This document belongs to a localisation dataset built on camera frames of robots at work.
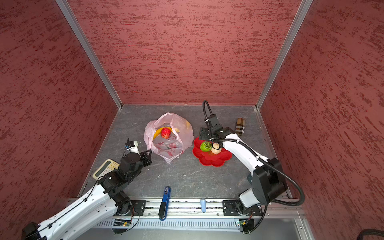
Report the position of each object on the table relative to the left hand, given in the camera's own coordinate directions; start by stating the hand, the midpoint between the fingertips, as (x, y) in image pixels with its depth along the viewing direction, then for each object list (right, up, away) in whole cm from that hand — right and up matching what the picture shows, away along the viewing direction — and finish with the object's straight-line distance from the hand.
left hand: (151, 154), depth 80 cm
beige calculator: (-28, -9, +7) cm, 30 cm away
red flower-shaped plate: (+33, -5, +13) cm, 35 cm away
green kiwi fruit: (+31, +2, +10) cm, 33 cm away
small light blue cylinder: (+28, -24, -6) cm, 37 cm away
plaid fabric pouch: (+56, +14, +25) cm, 63 cm away
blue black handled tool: (+8, -27, -4) cm, 28 cm away
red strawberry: (+4, +10, +18) cm, 21 cm away
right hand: (+30, +9, +7) cm, 32 cm away
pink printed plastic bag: (+8, 0, +14) cm, 16 cm away
